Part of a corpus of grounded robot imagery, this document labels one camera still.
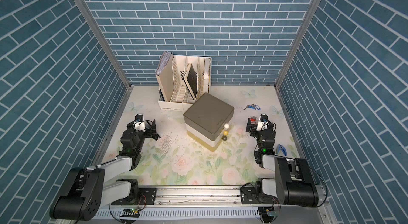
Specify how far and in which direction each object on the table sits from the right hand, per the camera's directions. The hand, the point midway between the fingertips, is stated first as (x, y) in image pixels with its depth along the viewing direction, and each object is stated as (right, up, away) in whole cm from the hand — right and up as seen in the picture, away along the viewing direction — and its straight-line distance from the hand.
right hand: (259, 119), depth 88 cm
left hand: (-62, 0, -1) cm, 62 cm away
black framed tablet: (-41, +25, +16) cm, 51 cm away
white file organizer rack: (-53, +14, +16) cm, 57 cm away
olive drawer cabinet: (-29, +1, -12) cm, 32 cm away
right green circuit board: (-1, -41, -18) cm, 45 cm away
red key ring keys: (+1, -2, +14) cm, 14 cm away
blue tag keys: (+2, +7, +20) cm, 22 cm away
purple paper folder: (-55, +36, +6) cm, 66 cm away
